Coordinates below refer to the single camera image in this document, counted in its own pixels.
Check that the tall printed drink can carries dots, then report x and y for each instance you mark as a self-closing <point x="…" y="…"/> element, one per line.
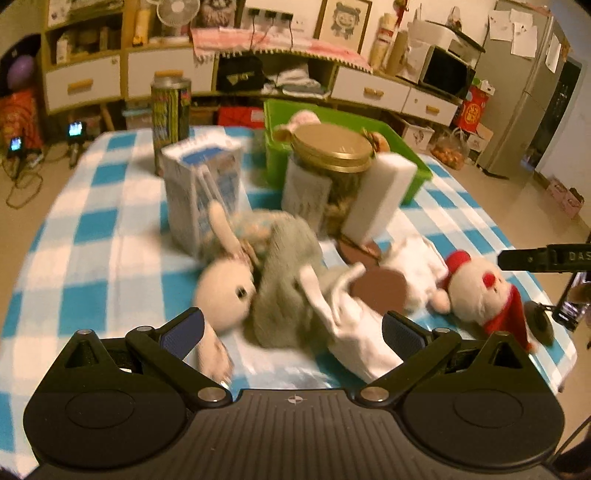
<point x="170" y="107"/>

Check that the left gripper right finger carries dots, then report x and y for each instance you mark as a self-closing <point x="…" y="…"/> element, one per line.
<point x="423" y="352"/>

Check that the white long sock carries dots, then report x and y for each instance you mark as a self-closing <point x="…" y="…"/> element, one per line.
<point x="355" y="330"/>

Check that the brown round foam pad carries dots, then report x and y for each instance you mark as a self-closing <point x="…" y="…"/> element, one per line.
<point x="382" y="290"/>

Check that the red flat box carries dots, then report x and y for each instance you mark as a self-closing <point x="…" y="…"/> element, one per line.
<point x="241" y="116"/>

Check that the bag of oranges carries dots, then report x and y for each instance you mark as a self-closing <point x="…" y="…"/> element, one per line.
<point x="451" y="148"/>

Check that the white wall power strip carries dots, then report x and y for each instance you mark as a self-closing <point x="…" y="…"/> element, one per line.
<point x="256" y="16"/>

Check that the silver refrigerator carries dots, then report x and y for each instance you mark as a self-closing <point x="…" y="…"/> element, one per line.
<point x="525" y="51"/>

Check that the framed cat picture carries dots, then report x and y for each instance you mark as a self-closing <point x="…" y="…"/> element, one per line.
<point x="216" y="13"/>

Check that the white cloth bundle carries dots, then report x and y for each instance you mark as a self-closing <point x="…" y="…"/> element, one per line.
<point x="422" y="266"/>

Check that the white storage crate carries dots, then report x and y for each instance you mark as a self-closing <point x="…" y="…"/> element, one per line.
<point x="417" y="135"/>

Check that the black microwave oven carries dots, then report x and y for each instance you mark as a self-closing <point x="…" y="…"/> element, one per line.
<point x="437" y="69"/>

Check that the framed cartoon picture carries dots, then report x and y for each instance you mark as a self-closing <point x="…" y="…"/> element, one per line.
<point x="344" y="23"/>

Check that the red gift box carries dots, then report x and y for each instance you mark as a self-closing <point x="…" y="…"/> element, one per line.
<point x="470" y="113"/>

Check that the Santa Claus plush toy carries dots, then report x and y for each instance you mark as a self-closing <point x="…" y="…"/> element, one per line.
<point x="475" y="291"/>

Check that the gold lid glass jar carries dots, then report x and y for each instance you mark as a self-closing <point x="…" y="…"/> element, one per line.
<point x="324" y="174"/>

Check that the white desk fan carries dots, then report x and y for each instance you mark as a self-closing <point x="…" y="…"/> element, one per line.
<point x="176" y="14"/>

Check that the white foam sponge block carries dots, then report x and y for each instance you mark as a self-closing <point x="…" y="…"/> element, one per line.
<point x="381" y="193"/>

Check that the wooden TV cabinet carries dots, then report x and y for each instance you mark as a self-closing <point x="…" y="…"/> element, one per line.
<point x="125" y="72"/>

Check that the blue white milk carton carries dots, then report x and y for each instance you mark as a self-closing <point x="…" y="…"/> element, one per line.
<point x="197" y="171"/>

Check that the black handbag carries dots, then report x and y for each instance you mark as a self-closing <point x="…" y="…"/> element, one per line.
<point x="240" y="73"/>

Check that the purple ball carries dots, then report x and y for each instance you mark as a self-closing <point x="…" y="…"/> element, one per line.
<point x="21" y="73"/>

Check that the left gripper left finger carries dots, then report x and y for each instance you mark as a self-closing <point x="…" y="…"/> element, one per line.
<point x="188" y="356"/>

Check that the phone screen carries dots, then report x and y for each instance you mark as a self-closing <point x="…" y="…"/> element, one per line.
<point x="76" y="130"/>

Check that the blue white checkered tablecloth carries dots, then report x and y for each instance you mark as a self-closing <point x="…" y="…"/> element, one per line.
<point x="103" y="260"/>

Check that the brown round coaster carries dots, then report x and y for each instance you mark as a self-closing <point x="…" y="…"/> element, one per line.
<point x="368" y="254"/>

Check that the bunny plush toy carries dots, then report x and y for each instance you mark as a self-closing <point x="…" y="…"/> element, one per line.
<point x="265" y="293"/>

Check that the pink cloth runner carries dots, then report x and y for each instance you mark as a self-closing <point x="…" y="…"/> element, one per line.
<point x="277" y="44"/>

